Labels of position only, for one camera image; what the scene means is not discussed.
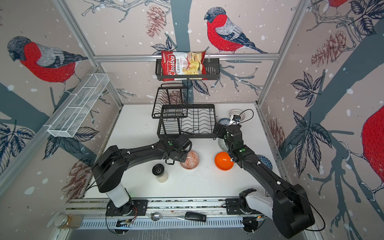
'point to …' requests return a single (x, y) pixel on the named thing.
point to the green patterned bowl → (222, 144)
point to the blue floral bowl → (224, 121)
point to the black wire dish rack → (178, 118)
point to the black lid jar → (158, 169)
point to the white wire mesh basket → (72, 113)
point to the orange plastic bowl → (222, 161)
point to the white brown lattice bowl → (238, 112)
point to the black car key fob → (195, 216)
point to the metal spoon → (156, 216)
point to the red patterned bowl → (192, 161)
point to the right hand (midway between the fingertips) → (219, 126)
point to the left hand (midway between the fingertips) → (183, 156)
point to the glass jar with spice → (73, 221)
